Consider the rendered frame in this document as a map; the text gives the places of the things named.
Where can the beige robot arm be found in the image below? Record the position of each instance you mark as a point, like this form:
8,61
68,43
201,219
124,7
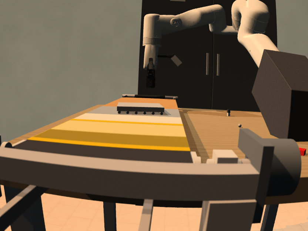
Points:
249,22

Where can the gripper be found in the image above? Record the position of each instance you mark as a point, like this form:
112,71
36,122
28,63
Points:
150,63

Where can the small red block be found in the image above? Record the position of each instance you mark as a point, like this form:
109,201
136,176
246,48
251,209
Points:
302,151

